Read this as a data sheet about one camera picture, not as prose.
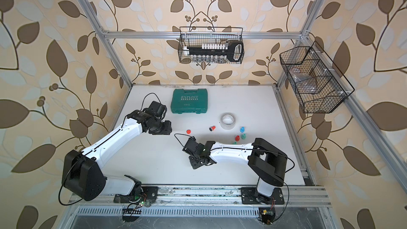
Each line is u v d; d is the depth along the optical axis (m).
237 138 0.92
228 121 1.00
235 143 0.89
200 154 0.63
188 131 0.96
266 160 0.47
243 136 0.92
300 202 0.73
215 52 0.85
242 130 0.95
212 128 0.96
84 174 0.41
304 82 0.69
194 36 0.91
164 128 0.74
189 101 1.06
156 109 0.66
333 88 0.65
